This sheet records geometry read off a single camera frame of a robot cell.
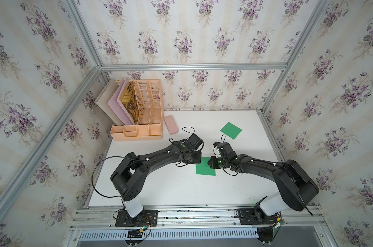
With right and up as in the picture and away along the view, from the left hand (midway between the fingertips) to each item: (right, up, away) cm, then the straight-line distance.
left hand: (200, 160), depth 86 cm
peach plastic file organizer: (-37, +36, +32) cm, 61 cm away
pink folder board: (-50, +33, 0) cm, 60 cm away
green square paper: (+3, -6, +5) cm, 8 cm away
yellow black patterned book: (-45, +36, +12) cm, 59 cm away
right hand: (+6, -2, +4) cm, 7 cm away
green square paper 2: (+24, +17, +23) cm, 37 cm away
